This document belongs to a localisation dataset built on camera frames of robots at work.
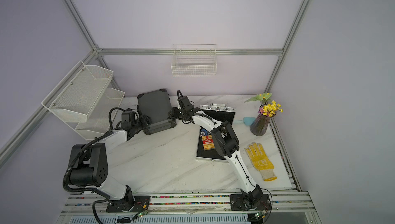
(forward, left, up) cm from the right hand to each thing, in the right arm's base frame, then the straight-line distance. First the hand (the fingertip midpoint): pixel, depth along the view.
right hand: (171, 116), depth 100 cm
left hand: (-5, +13, +1) cm, 14 cm away
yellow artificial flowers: (-8, -57, +17) cm, 60 cm away
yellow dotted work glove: (-29, -53, -7) cm, 61 cm away
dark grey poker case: (+9, +11, +1) cm, 14 cm away
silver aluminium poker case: (-9, -31, +14) cm, 35 cm away
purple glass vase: (-10, -55, +2) cm, 56 cm away
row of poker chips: (-11, -21, -4) cm, 24 cm away
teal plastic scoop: (+1, -52, -8) cm, 53 cm away
